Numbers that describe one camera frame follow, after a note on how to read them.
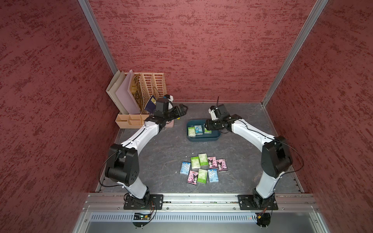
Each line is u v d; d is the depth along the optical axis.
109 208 0.73
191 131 1.00
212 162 0.85
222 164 0.85
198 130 1.00
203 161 0.85
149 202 0.73
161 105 0.66
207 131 1.00
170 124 1.04
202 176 0.81
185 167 0.84
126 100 0.92
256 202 0.66
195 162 0.85
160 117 0.67
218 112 0.72
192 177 0.80
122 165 0.45
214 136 0.98
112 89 0.87
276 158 0.48
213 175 0.81
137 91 1.03
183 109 0.77
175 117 0.78
